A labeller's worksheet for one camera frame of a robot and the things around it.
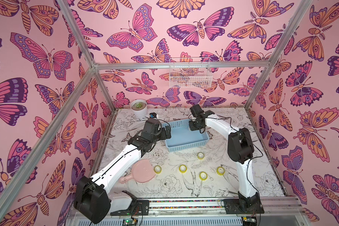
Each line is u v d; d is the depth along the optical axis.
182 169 0.87
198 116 0.76
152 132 0.61
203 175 0.85
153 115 0.70
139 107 1.06
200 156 0.93
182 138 1.06
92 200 0.39
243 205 0.65
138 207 0.73
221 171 0.86
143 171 0.86
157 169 0.87
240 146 0.56
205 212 0.73
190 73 0.95
